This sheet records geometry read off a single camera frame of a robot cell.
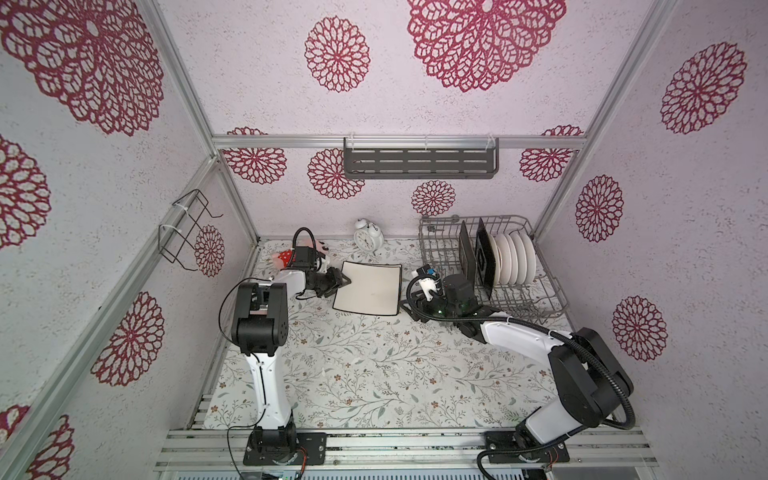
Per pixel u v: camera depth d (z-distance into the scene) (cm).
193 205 82
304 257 85
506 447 73
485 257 91
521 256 95
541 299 101
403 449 75
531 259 95
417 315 80
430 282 77
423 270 76
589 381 45
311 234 96
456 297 70
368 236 109
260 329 56
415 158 93
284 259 103
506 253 95
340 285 94
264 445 65
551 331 51
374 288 103
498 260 94
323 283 94
